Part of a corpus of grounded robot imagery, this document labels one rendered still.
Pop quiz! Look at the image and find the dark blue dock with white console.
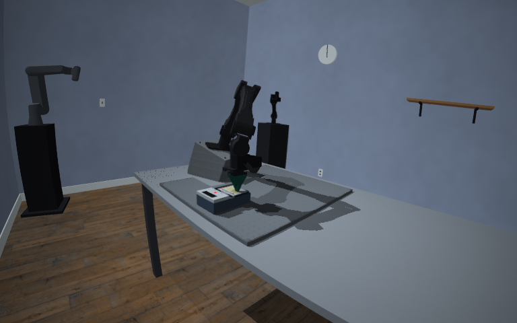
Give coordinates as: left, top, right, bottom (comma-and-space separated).
197, 184, 250, 214

